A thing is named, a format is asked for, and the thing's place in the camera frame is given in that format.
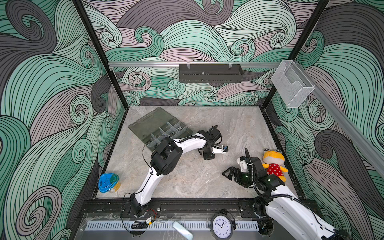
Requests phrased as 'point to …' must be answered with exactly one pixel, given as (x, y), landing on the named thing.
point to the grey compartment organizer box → (159, 124)
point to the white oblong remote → (182, 231)
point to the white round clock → (222, 225)
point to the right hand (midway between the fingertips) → (227, 177)
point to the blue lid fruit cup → (109, 182)
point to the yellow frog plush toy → (272, 160)
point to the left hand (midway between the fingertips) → (211, 153)
